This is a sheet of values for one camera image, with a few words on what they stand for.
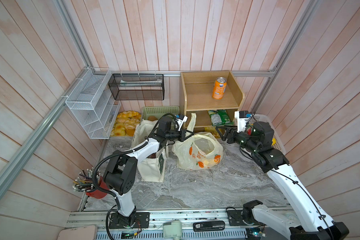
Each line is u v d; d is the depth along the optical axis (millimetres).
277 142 947
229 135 595
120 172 483
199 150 805
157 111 1186
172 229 682
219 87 780
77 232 697
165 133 702
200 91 903
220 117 915
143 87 1068
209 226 679
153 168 752
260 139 507
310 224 380
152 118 1144
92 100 690
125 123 1042
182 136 749
